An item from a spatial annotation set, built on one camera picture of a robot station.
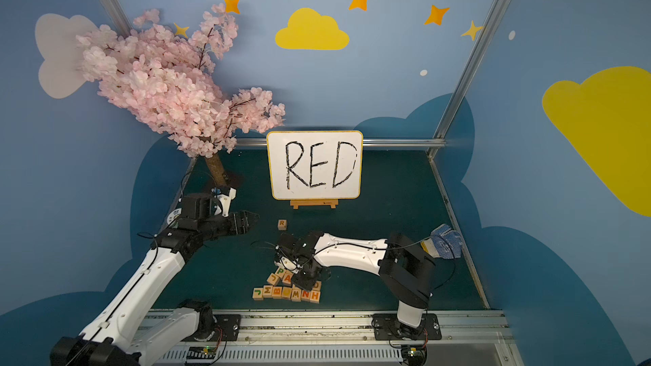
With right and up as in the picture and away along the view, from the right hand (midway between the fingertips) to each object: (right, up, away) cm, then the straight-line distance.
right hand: (309, 277), depth 81 cm
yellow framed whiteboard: (+3, +37, +12) cm, 39 cm away
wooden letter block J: (-16, -4, -3) cm, 17 cm away
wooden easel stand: (+1, +23, +16) cm, 28 cm away
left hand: (-19, +21, -1) cm, 28 cm away
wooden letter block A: (-7, 0, +1) cm, 7 cm away
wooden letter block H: (+2, -5, -3) cm, 6 cm away
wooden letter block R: (-11, +15, +14) cm, 23 cm away
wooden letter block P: (-9, +1, +1) cm, 10 cm away
